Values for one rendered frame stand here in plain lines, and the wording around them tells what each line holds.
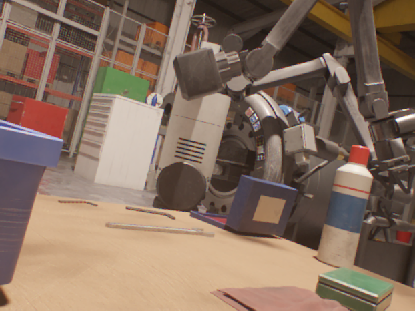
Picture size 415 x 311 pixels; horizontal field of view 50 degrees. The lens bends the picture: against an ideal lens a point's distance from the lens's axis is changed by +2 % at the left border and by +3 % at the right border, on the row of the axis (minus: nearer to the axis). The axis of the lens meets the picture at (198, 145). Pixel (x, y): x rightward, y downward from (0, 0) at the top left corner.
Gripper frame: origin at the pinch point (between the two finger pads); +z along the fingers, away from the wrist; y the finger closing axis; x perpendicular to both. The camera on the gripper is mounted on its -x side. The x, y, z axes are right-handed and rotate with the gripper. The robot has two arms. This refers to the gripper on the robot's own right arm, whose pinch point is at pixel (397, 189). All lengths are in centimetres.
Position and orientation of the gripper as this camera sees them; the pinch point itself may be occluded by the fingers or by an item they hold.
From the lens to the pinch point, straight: 139.2
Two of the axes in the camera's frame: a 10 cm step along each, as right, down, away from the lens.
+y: -0.4, 0.2, 10.0
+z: 2.8, 9.6, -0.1
